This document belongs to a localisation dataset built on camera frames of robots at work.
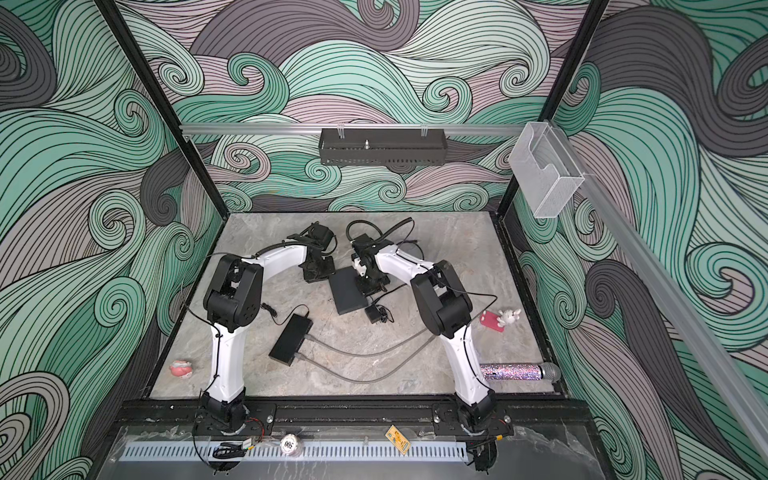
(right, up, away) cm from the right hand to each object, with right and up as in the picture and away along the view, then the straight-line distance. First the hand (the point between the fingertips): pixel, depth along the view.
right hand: (367, 291), depth 97 cm
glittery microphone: (+49, -18, -20) cm, 56 cm away
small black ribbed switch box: (-22, -12, -12) cm, 28 cm away
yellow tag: (+8, -30, -28) cm, 42 cm away
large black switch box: (-7, -1, +4) cm, 9 cm away
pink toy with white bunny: (+39, -7, -11) cm, 41 cm away
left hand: (-13, +5, +4) cm, 14 cm away
